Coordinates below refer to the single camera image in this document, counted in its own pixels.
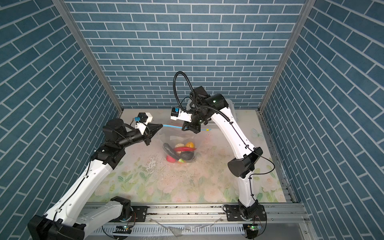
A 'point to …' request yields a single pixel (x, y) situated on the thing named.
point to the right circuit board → (254, 227)
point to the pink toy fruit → (169, 159)
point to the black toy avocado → (187, 155)
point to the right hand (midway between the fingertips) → (183, 125)
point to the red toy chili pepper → (183, 149)
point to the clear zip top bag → (174, 136)
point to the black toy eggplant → (168, 148)
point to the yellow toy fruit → (190, 144)
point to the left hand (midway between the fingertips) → (161, 125)
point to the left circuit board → (122, 229)
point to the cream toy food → (179, 145)
